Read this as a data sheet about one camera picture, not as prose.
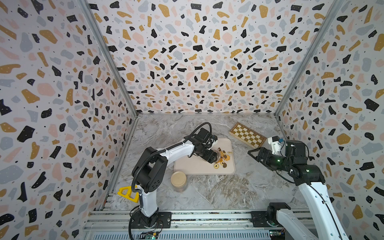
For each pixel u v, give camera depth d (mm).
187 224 731
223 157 953
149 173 481
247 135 1061
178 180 766
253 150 673
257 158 629
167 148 541
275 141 663
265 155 629
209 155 796
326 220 408
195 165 908
